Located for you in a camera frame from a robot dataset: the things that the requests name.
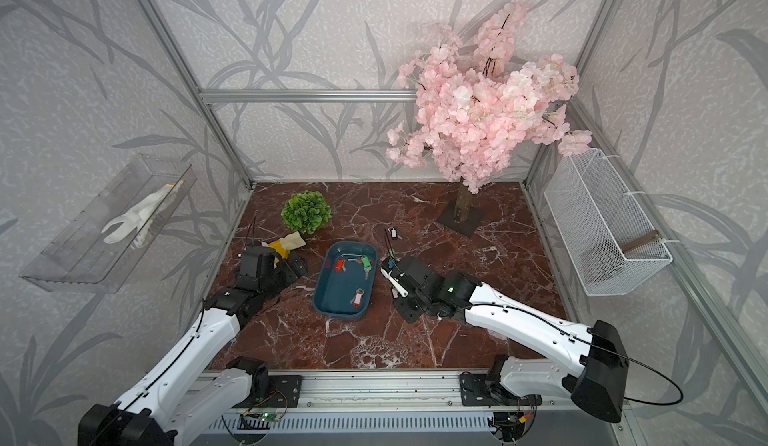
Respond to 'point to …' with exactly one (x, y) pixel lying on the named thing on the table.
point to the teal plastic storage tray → (345, 279)
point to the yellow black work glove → (285, 244)
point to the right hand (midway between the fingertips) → (400, 297)
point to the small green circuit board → (270, 416)
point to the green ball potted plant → (306, 211)
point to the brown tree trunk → (463, 203)
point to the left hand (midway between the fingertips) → (297, 266)
